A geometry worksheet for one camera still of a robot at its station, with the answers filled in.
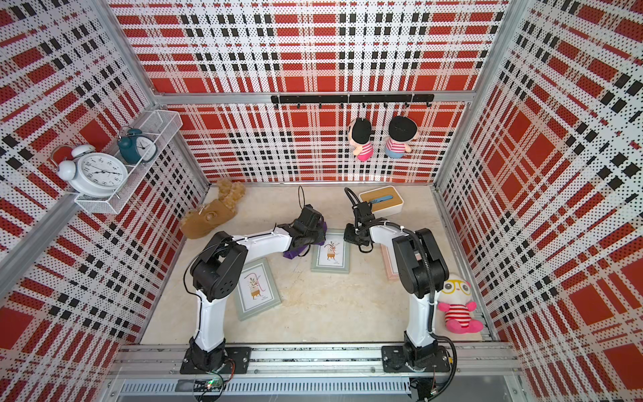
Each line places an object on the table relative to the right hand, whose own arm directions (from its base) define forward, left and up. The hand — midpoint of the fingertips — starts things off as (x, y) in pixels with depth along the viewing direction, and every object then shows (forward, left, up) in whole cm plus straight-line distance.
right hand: (350, 236), depth 100 cm
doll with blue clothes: (+26, -19, +32) cm, 45 cm away
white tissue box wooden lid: (+17, -16, +2) cm, 24 cm away
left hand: (+1, +10, +1) cm, 10 cm away
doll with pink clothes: (+27, -4, +29) cm, 40 cm away
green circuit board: (-49, +42, 0) cm, 65 cm away
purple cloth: (-11, +19, +8) cm, 23 cm away
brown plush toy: (+4, +56, +10) cm, 56 cm away
